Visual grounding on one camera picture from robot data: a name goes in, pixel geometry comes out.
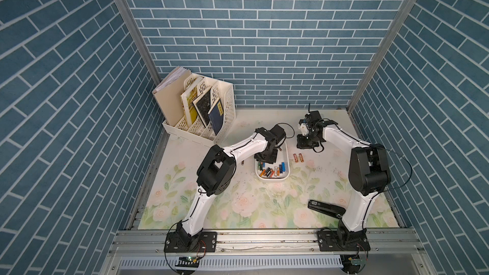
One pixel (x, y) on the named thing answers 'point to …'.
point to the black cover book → (202, 104)
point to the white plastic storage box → (279, 170)
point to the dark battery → (242, 162)
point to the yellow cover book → (189, 108)
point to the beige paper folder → (168, 96)
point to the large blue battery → (283, 166)
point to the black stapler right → (333, 210)
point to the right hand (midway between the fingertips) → (301, 145)
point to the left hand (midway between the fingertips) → (272, 162)
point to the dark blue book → (216, 115)
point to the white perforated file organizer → (197, 131)
